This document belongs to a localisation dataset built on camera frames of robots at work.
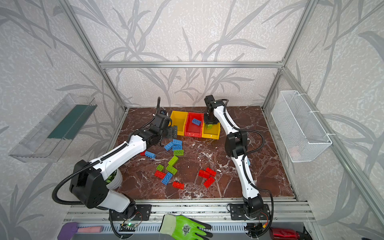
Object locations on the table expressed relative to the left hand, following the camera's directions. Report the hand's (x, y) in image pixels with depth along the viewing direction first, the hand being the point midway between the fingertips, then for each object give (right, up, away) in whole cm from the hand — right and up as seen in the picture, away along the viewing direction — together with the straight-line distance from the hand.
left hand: (171, 124), depth 86 cm
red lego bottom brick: (+4, -33, -5) cm, 33 cm away
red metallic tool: (+54, -50, -18) cm, 76 cm away
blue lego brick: (+14, +1, +23) cm, 27 cm away
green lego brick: (+23, -2, +15) cm, 28 cm away
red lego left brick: (-6, -29, -1) cm, 30 cm away
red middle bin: (+11, -4, +17) cm, 21 cm away
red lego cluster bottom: (+21, -33, -4) cm, 39 cm away
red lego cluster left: (+19, -29, -1) cm, 35 cm away
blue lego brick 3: (-2, -30, -3) cm, 31 cm away
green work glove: (+7, -48, -16) cm, 51 cm away
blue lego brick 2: (-13, -20, +6) cm, 24 cm away
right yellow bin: (+26, -7, +16) cm, 31 cm away
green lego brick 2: (0, -27, +1) cm, 27 cm away
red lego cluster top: (+24, -28, -1) cm, 36 cm away
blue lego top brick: (+1, -12, +11) cm, 16 cm away
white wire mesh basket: (+60, -4, -24) cm, 65 cm away
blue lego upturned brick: (+2, -15, +10) cm, 19 cm away
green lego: (+3, -18, +8) cm, 20 cm away
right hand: (+23, +4, +18) cm, 30 cm away
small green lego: (-7, -26, +1) cm, 27 cm away
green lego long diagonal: (0, -23, +6) cm, 23 cm away
